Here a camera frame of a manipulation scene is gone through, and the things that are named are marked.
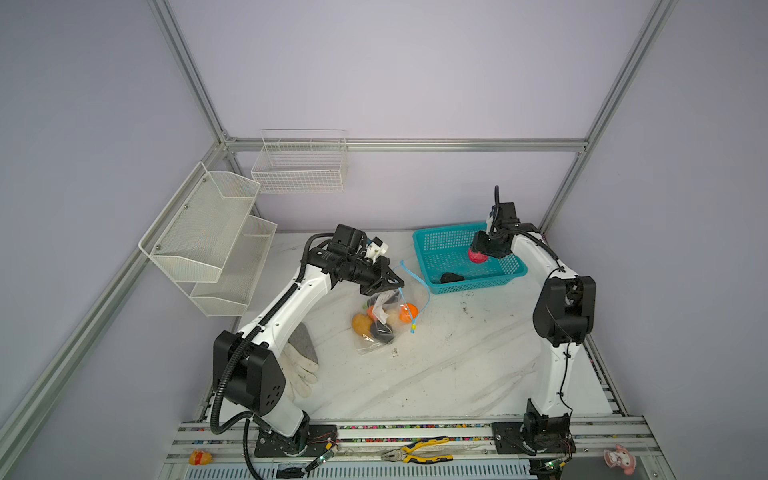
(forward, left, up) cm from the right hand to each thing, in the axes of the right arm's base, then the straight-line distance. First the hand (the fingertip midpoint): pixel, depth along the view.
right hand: (476, 244), depth 100 cm
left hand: (-26, +25, +13) cm, 38 cm away
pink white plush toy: (-59, -26, -11) cm, 65 cm away
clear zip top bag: (-26, +29, -2) cm, 39 cm away
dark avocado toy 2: (-30, +31, -4) cm, 44 cm away
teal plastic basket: (+1, +10, -5) cm, 11 cm away
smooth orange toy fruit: (-31, +24, +7) cm, 39 cm away
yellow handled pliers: (-59, +25, -12) cm, 65 cm away
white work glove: (-40, +55, -11) cm, 69 cm away
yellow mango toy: (-27, +37, -7) cm, 46 cm away
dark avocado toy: (-8, +9, -9) cm, 14 cm away
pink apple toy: (-5, 0, -2) cm, 5 cm away
